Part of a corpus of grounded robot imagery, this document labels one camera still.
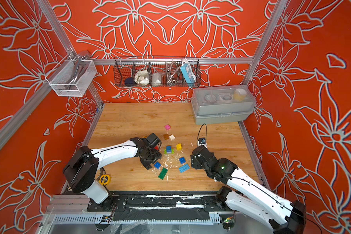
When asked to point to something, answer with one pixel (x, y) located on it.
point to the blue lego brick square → (157, 165)
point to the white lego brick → (172, 137)
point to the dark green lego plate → (163, 173)
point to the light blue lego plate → (184, 168)
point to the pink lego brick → (167, 126)
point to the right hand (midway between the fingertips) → (194, 157)
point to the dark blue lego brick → (182, 160)
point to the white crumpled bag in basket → (142, 77)
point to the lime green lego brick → (172, 151)
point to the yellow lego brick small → (179, 146)
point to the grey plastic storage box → (216, 104)
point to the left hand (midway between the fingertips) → (161, 161)
